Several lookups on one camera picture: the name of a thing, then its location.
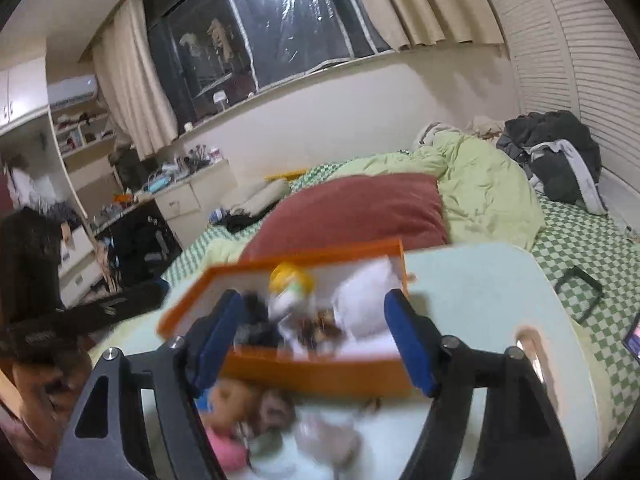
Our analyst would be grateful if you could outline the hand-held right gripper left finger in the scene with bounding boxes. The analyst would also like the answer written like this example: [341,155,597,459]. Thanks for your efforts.
[50,289,244,480]

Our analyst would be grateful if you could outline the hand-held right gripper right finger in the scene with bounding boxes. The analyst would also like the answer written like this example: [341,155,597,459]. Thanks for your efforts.
[384,289,576,480]

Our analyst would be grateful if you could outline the orange cardboard box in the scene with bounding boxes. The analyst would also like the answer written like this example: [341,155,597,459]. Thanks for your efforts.
[157,239,426,401]

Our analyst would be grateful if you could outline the person's left hand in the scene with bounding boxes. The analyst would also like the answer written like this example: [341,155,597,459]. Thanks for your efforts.
[10,347,94,467]

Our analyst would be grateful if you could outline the black bundled item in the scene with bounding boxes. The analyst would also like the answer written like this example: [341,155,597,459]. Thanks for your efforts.
[234,292,287,348]

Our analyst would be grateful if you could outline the white cloth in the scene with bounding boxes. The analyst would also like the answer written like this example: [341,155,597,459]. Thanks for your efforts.
[332,257,406,341]

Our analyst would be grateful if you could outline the pink doll toy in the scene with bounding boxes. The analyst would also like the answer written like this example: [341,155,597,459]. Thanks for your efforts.
[197,377,297,472]

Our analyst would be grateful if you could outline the yellow capped white bottle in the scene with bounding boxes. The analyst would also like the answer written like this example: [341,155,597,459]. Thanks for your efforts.
[269,261,317,321]

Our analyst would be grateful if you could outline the brown small item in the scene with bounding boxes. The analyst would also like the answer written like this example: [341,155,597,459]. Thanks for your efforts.
[300,307,347,347]

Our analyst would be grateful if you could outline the black bag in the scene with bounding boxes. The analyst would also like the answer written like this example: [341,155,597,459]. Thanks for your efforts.
[106,206,184,287]

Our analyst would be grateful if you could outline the dark cloth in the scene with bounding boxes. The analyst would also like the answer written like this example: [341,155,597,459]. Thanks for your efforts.
[210,209,273,234]

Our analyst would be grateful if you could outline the pale grey cloth item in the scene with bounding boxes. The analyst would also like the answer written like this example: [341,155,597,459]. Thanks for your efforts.
[294,409,362,467]

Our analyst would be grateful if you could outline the white low cabinet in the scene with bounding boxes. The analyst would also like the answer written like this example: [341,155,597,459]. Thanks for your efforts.
[154,160,239,243]

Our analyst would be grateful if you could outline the dark red pillow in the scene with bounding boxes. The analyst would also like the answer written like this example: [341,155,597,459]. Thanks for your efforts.
[240,173,449,263]

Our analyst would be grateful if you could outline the beige folded cloth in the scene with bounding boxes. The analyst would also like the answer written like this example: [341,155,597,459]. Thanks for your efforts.
[222,178,292,217]

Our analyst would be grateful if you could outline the hanging white garment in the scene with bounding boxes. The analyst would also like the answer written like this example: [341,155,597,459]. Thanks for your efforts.
[4,154,57,208]

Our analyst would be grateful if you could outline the clutter of toiletries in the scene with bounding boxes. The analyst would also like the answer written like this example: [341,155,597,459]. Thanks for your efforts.
[142,144,227,192]

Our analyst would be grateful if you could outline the light green duvet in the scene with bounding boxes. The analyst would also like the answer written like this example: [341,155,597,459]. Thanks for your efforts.
[205,130,547,263]

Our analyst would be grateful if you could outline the white open shelf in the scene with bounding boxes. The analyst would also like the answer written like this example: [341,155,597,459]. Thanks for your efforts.
[49,106,122,162]

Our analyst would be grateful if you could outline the beige crumpled cloth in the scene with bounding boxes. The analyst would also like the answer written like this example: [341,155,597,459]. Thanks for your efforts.
[412,116,507,150]

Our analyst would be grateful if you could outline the smartphone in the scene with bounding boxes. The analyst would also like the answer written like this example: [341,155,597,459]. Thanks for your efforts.
[622,310,640,361]

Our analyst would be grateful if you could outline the white air conditioner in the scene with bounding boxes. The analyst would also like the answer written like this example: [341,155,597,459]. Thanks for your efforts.
[46,74,100,109]

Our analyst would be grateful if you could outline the pile of black clothes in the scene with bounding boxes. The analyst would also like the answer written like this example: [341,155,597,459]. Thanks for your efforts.
[496,110,609,217]

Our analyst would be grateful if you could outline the cream curtain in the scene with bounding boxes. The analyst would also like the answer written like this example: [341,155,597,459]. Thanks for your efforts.
[91,0,179,162]
[344,0,507,52]

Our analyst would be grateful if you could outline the dark window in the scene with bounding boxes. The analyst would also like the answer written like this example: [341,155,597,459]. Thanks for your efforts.
[141,0,397,137]

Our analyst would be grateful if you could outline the white closet doors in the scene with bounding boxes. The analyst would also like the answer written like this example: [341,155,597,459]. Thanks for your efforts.
[470,0,640,233]

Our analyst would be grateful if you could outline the black strap loop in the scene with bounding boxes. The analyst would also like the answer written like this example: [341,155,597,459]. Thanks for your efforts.
[552,266,605,325]

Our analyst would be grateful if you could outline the white wall cabinet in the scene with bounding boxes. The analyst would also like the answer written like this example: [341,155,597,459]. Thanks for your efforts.
[0,56,50,134]

